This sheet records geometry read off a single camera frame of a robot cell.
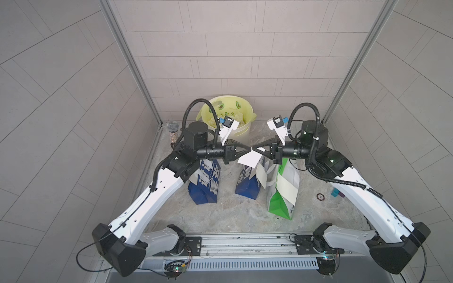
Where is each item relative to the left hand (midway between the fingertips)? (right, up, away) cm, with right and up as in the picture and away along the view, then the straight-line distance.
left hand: (250, 150), depth 59 cm
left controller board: (-28, -45, +7) cm, 54 cm away
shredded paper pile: (-3, +15, +39) cm, 42 cm away
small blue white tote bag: (0, -19, +23) cm, 30 cm away
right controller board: (+31, -46, +9) cm, 56 cm away
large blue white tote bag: (-18, -16, +14) cm, 28 cm away
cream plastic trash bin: (-3, +20, +35) cm, 41 cm away
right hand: (+2, 0, 0) cm, 2 cm away
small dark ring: (+36, -25, +26) cm, 51 cm away
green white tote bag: (+13, -13, +8) cm, 20 cm away
